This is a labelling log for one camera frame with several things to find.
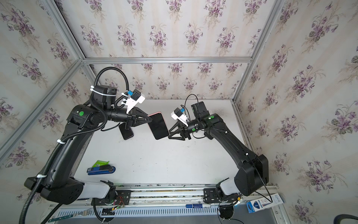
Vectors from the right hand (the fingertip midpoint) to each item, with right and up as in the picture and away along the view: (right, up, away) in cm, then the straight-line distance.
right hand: (175, 133), depth 67 cm
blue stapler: (-43, -23, +11) cm, 50 cm away
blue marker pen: (+12, -38, +3) cm, 40 cm away
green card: (-46, -21, +17) cm, 54 cm away
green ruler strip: (-56, -42, 0) cm, 70 cm away
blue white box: (+46, -37, +4) cm, 59 cm away
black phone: (-36, -5, +30) cm, 47 cm away
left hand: (-10, +8, -9) cm, 15 cm away
